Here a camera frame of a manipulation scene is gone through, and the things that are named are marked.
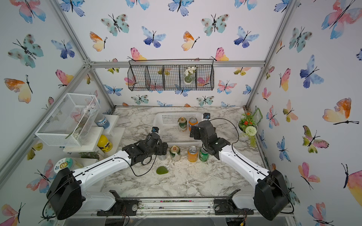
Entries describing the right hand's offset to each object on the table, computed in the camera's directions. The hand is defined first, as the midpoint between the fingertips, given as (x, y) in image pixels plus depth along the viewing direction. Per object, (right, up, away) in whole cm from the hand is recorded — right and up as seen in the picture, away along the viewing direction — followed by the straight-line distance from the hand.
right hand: (200, 125), depth 82 cm
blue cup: (-57, +3, +1) cm, 57 cm away
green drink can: (+2, -17, +2) cm, 18 cm away
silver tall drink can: (-25, -21, +12) cm, 35 cm away
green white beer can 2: (-15, -16, +1) cm, 22 cm away
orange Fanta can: (-4, +2, +15) cm, 16 cm away
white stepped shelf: (-65, -17, +1) cm, 67 cm away
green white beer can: (-11, +2, +14) cm, 18 cm away
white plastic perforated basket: (-17, -3, +25) cm, 30 cm away
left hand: (-21, -11, +2) cm, 24 cm away
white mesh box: (-71, +1, -6) cm, 72 cm away
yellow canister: (-59, -12, +6) cm, 60 cm away
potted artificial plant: (+30, -2, +6) cm, 31 cm away
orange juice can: (-4, -17, +1) cm, 17 cm away
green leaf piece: (-23, -27, +4) cm, 36 cm away
